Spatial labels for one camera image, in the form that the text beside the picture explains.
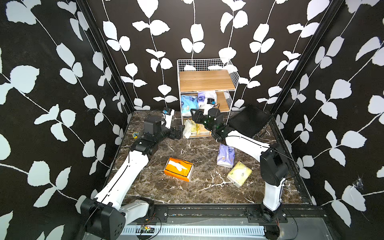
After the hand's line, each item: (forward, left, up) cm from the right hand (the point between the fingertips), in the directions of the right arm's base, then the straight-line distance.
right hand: (191, 108), depth 82 cm
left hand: (-10, +7, 0) cm, 12 cm away
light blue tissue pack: (+4, +2, 0) cm, 5 cm away
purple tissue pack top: (-17, -21, -24) cm, 36 cm away
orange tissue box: (-27, +5, -22) cm, 35 cm away
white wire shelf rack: (+25, -9, -1) cm, 26 cm away
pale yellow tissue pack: (-27, -28, -26) cm, 47 cm away
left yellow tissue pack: (+2, +2, -22) cm, 23 cm away
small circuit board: (-54, +20, -29) cm, 64 cm away
